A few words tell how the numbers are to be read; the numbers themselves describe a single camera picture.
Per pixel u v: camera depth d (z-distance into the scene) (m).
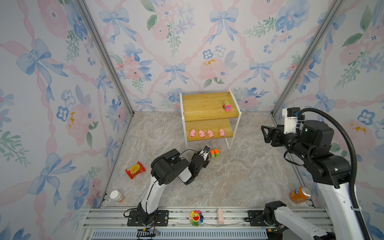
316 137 0.40
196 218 0.73
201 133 0.85
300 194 0.72
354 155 0.34
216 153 0.95
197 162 0.76
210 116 0.74
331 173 0.37
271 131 0.52
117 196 0.74
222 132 0.86
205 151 0.84
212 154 0.95
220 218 0.72
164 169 0.54
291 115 0.49
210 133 0.85
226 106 0.75
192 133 0.85
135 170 0.88
